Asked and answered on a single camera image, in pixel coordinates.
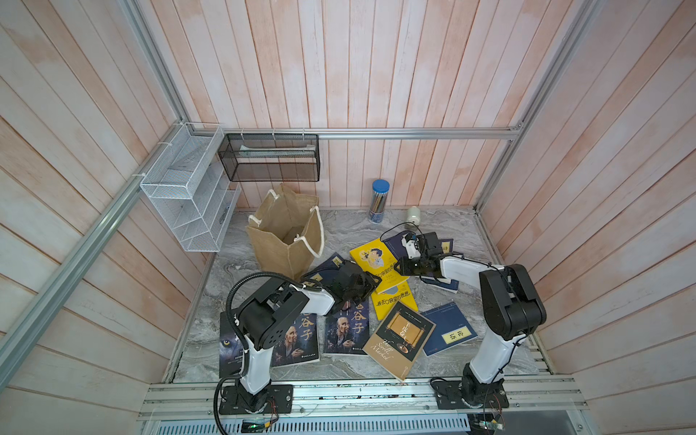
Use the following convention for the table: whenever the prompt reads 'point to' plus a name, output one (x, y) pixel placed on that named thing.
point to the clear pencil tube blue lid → (381, 188)
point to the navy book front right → (451, 328)
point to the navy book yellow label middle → (447, 246)
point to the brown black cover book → (399, 340)
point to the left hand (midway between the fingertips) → (381, 286)
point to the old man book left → (299, 344)
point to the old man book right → (347, 332)
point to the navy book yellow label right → (447, 285)
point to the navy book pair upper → (323, 275)
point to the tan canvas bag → (287, 232)
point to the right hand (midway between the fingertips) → (397, 265)
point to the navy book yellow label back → (396, 246)
